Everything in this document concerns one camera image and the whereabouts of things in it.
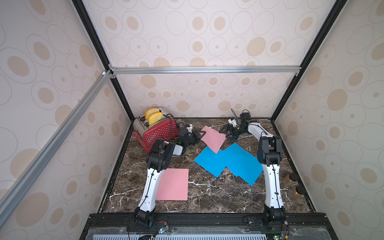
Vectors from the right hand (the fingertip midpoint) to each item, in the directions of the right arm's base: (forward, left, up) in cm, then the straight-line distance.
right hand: (221, 135), depth 106 cm
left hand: (-3, +9, +6) cm, 11 cm away
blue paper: (-19, +7, -5) cm, 21 cm away
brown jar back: (-33, -35, +4) cm, 48 cm away
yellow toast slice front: (-2, +43, +18) cm, 47 cm away
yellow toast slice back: (+2, +47, +20) cm, 51 cm away
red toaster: (-5, +37, +9) cm, 38 cm away
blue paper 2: (-20, -12, -3) cm, 24 cm away
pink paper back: (-2, +6, -2) cm, 6 cm away
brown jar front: (-40, -36, +4) cm, 53 cm away
